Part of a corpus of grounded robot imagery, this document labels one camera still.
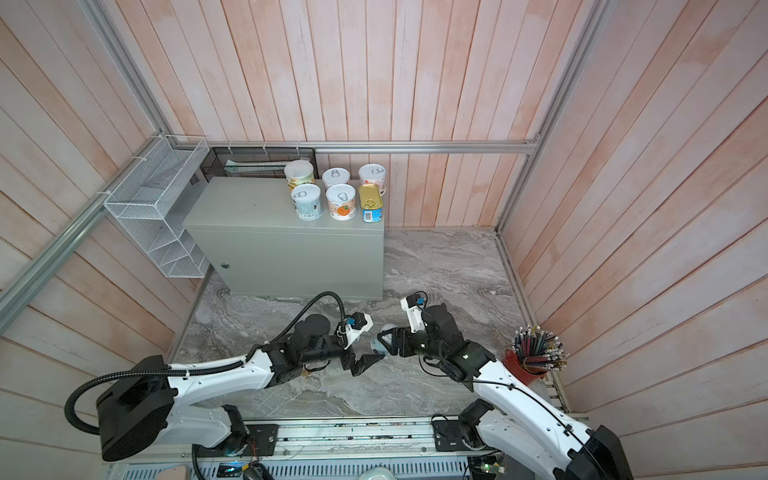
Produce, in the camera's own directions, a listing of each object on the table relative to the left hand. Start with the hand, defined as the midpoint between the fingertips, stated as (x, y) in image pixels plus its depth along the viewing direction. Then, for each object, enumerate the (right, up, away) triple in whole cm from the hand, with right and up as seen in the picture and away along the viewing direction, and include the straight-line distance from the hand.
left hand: (374, 345), depth 76 cm
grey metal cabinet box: (-32, +26, +4) cm, 41 cm away
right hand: (+4, +2, +2) cm, 5 cm away
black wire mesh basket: (-42, +56, +25) cm, 74 cm away
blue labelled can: (0, 0, 0) cm, 1 cm away
